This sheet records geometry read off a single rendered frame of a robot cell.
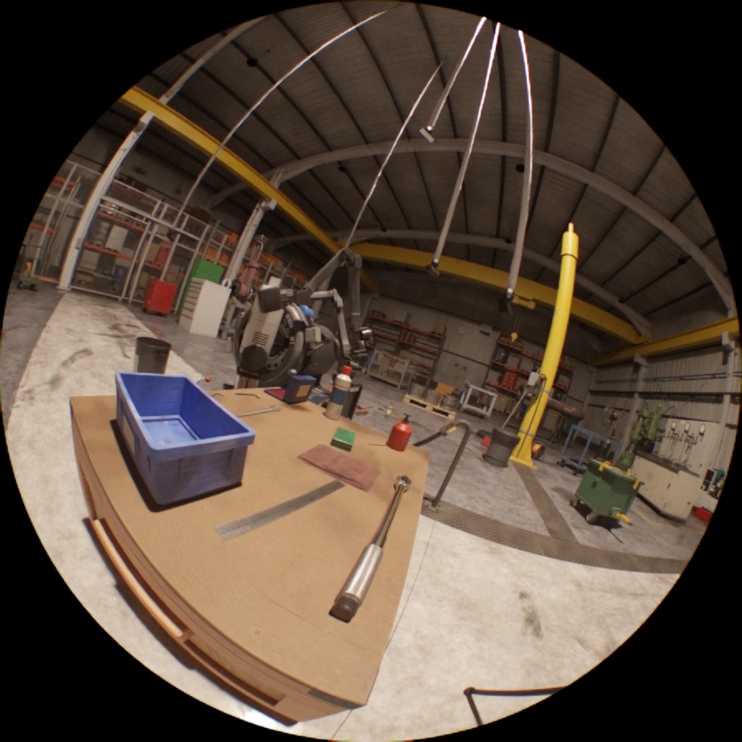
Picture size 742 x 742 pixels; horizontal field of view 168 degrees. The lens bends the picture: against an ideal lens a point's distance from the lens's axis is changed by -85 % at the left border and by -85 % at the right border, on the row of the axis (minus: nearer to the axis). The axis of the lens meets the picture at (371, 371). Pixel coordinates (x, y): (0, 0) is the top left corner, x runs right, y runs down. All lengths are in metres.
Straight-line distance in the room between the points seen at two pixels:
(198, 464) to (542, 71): 8.40
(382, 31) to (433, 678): 8.97
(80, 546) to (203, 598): 0.72
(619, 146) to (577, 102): 1.60
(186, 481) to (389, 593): 0.34
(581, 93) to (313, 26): 6.60
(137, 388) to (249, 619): 0.50
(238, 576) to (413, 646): 0.69
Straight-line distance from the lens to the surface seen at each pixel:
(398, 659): 0.92
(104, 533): 0.65
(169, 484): 0.42
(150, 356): 2.01
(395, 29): 8.10
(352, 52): 8.52
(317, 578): 0.40
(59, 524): 1.11
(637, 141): 8.88
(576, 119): 8.69
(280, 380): 1.94
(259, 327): 1.46
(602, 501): 2.78
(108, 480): 0.50
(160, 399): 0.67
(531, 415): 4.13
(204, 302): 5.80
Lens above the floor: 0.79
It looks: 4 degrees down
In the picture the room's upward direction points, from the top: 19 degrees clockwise
